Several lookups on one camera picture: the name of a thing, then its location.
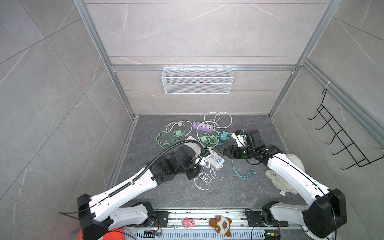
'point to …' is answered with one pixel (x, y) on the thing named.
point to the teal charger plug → (223, 136)
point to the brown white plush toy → (222, 225)
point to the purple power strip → (203, 127)
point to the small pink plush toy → (186, 222)
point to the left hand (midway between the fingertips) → (200, 160)
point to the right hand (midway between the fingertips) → (227, 151)
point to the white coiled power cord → (220, 120)
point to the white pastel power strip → (216, 160)
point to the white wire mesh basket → (197, 80)
